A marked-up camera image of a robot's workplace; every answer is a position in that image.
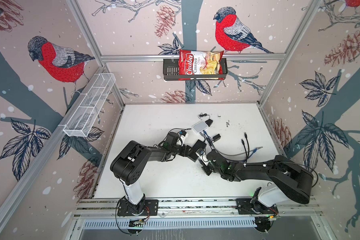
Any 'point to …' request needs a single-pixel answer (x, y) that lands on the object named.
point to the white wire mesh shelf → (90, 102)
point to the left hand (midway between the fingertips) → (190, 149)
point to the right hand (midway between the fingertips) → (200, 164)
